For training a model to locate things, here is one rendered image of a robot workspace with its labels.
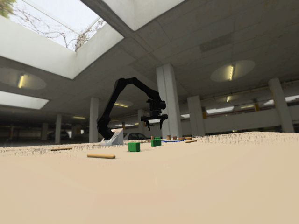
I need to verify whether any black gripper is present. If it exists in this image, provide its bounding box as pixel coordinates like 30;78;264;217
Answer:
141;107;168;130

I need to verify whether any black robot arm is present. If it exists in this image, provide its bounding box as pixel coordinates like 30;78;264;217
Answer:
96;77;166;141

